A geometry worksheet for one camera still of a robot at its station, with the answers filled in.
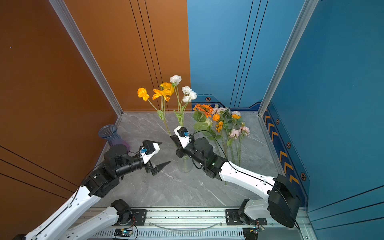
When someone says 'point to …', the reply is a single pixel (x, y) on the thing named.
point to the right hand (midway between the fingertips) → (171, 136)
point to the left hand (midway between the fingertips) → (164, 149)
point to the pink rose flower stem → (233, 134)
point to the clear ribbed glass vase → (185, 164)
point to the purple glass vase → (109, 132)
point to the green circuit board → (122, 232)
